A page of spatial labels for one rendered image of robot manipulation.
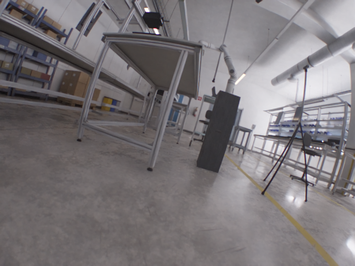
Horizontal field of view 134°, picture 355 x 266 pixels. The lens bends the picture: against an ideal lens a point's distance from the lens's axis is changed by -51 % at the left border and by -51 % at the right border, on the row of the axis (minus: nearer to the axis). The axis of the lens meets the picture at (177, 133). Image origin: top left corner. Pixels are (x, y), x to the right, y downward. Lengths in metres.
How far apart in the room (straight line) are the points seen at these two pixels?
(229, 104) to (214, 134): 0.36
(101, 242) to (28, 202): 0.31
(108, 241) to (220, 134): 1.39
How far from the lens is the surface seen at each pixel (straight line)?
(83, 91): 4.88
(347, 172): 4.26
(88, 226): 0.55
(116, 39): 1.42
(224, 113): 1.60
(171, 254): 0.53
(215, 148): 1.60
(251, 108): 8.78
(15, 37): 2.42
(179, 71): 1.10
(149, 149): 1.08
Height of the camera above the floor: 0.40
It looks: 4 degrees down
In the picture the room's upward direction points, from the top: 17 degrees clockwise
